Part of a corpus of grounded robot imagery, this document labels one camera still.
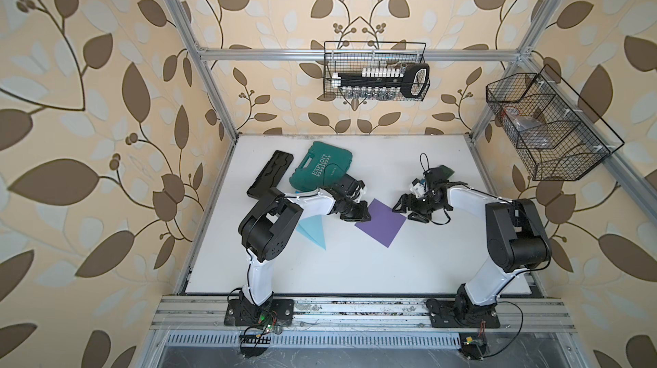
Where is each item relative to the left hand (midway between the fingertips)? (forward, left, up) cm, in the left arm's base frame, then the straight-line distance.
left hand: (368, 214), depth 91 cm
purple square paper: (-3, -6, -3) cm, 7 cm away
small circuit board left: (-38, +33, -2) cm, 51 cm away
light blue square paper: (-5, +20, -1) cm, 21 cm away
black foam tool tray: (+19, +39, -3) cm, 43 cm away
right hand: (+2, -13, -2) cm, 13 cm away
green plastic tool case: (+22, +18, 0) cm, 28 cm away
